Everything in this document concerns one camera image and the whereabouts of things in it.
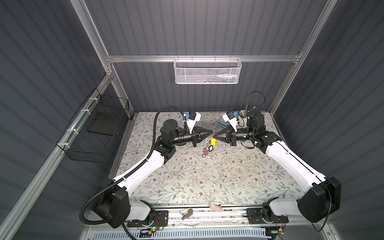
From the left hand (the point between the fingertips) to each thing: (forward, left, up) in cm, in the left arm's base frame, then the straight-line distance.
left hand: (213, 132), depth 66 cm
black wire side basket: (+8, +56, -4) cm, 57 cm away
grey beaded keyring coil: (-3, +3, -7) cm, 9 cm away
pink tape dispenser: (-24, -1, -32) cm, 40 cm away
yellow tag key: (-1, -1, -5) cm, 5 cm away
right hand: (-1, -2, -4) cm, 4 cm away
